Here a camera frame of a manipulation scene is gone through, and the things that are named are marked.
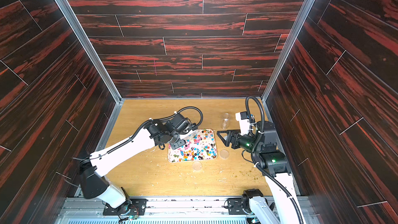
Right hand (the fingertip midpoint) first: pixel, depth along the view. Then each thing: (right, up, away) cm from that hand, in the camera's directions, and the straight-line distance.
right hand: (226, 130), depth 68 cm
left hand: (-22, -5, +11) cm, 25 cm away
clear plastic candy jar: (+5, +2, +31) cm, 31 cm away
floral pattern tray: (-11, -13, +26) cm, 31 cm away
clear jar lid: (+3, -17, +24) cm, 29 cm away
